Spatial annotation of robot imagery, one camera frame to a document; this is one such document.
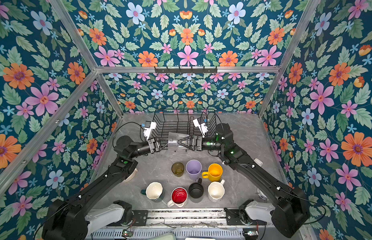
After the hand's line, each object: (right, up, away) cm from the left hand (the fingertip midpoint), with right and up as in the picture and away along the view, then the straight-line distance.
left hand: (172, 140), depth 63 cm
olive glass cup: (-1, -20, +26) cm, 32 cm away
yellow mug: (+21, -22, +25) cm, 39 cm away
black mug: (+10, -29, +19) cm, 36 cm away
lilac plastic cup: (+9, -18, +22) cm, 30 cm away
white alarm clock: (+45, -31, +15) cm, 57 cm away
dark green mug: (-13, -30, +18) cm, 37 cm away
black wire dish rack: (-5, +8, +49) cm, 50 cm away
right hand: (+4, -1, 0) cm, 5 cm away
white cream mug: (+21, -30, +19) cm, 41 cm away
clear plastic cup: (0, -1, +3) cm, 3 cm away
